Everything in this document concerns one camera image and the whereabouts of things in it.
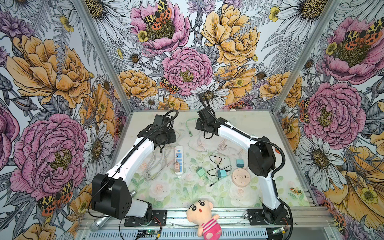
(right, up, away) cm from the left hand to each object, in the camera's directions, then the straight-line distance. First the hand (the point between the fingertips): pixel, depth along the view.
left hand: (171, 141), depth 84 cm
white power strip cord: (-13, -10, +12) cm, 20 cm away
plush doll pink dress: (+15, -31, -16) cm, 38 cm away
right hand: (+16, +8, +11) cm, 21 cm away
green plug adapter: (+16, -17, +3) cm, 24 cm away
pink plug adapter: (+3, -14, 0) cm, 15 cm away
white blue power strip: (+3, -12, +7) cm, 15 cm away
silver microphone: (-33, -37, -15) cm, 52 cm away
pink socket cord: (+34, -10, +12) cm, 37 cm away
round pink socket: (+39, -20, +1) cm, 44 cm away
